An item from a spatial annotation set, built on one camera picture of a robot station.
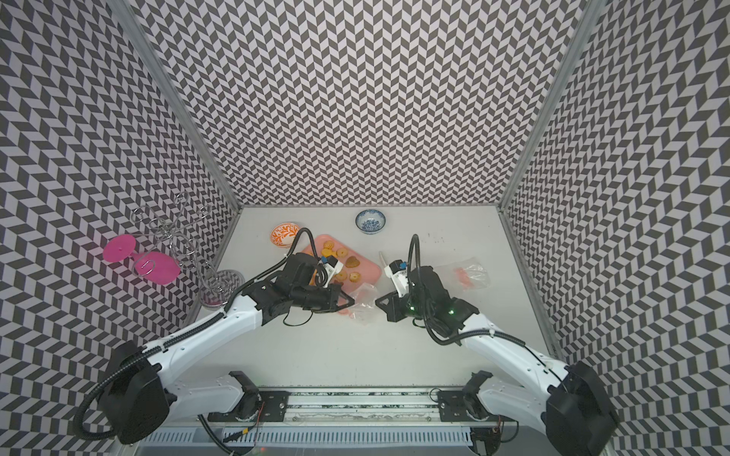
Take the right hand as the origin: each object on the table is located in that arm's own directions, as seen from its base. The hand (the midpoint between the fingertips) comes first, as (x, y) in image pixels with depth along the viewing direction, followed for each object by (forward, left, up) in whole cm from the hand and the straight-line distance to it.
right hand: (380, 307), depth 77 cm
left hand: (0, +7, +2) cm, 8 cm away
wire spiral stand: (+26, +66, +6) cm, 71 cm away
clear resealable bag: (+2, +4, +2) cm, 5 cm away
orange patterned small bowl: (+35, +37, -11) cm, 52 cm away
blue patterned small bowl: (+41, +4, -11) cm, 43 cm away
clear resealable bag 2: (+17, -30, -12) cm, 36 cm away
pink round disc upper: (+7, +62, +19) cm, 65 cm away
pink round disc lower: (+2, +52, +18) cm, 55 cm away
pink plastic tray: (+22, +8, -13) cm, 27 cm away
